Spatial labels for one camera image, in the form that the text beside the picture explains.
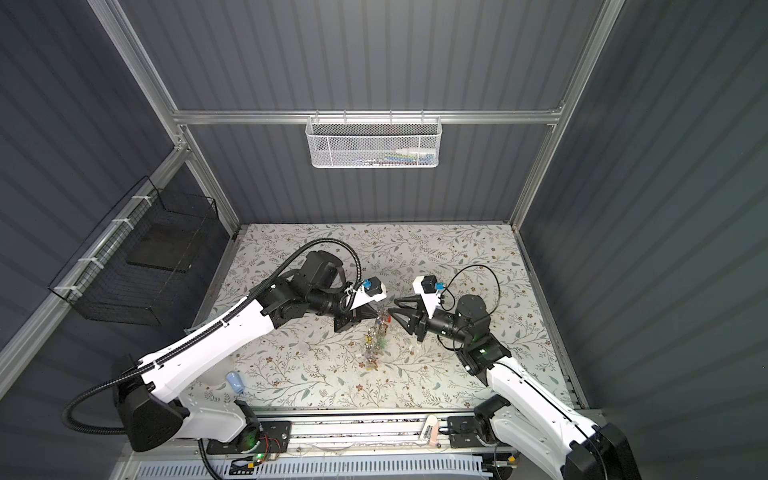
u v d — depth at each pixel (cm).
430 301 63
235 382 81
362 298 59
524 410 49
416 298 69
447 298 64
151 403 39
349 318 61
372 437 75
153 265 75
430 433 72
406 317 67
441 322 64
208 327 45
